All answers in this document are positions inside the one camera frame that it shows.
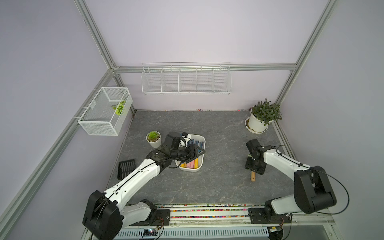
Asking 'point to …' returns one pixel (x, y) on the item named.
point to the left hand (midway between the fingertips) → (202, 154)
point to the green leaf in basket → (119, 108)
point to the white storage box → (182, 165)
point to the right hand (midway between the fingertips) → (250, 167)
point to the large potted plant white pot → (260, 115)
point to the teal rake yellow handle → (196, 163)
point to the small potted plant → (154, 139)
